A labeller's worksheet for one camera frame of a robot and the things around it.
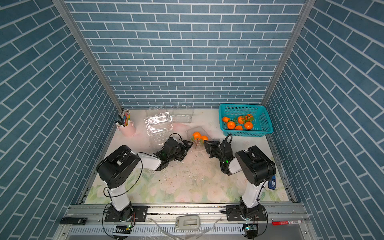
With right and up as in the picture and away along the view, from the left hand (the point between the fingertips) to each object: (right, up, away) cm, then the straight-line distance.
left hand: (195, 148), depth 92 cm
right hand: (+5, +5, -1) cm, 7 cm away
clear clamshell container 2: (-27, +4, +10) cm, 29 cm away
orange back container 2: (+38, +14, +15) cm, 44 cm away
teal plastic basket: (+49, +16, +16) cm, 54 cm away
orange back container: (+31, +12, +13) cm, 36 cm away
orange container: (+22, +19, +16) cm, 33 cm away
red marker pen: (+45, -32, -21) cm, 59 cm away
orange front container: (+1, +8, +6) cm, 10 cm away
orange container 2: (+33, +18, +17) cm, 41 cm away
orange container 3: (+39, +21, +17) cm, 48 cm away
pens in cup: (-45, +20, +4) cm, 49 cm away
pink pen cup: (-45, +11, +8) cm, 47 cm away
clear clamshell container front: (+2, +2, +2) cm, 4 cm away
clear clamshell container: (-25, +16, +9) cm, 32 cm away
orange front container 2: (+6, +6, +6) cm, 11 cm away
